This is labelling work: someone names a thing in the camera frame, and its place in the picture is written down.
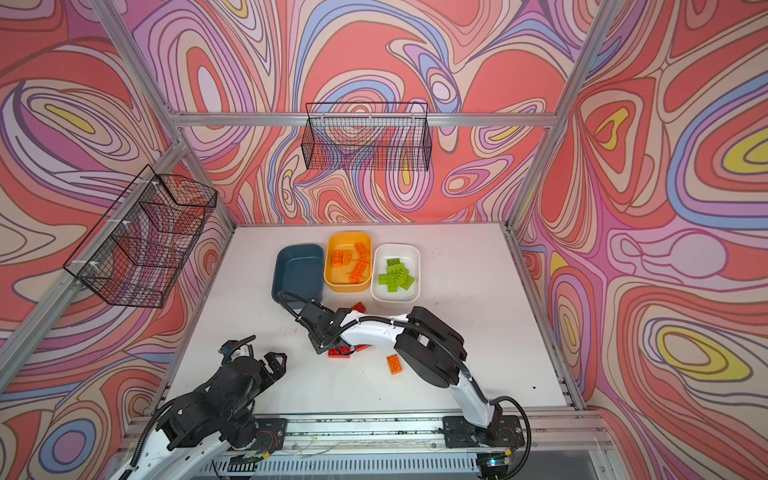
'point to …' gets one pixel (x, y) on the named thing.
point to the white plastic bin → (410, 256)
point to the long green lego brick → (387, 279)
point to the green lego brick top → (397, 270)
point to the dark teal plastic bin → (298, 269)
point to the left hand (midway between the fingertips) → (284, 363)
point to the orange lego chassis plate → (359, 269)
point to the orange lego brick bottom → (337, 257)
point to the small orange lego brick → (346, 257)
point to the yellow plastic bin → (337, 276)
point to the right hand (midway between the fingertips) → (329, 342)
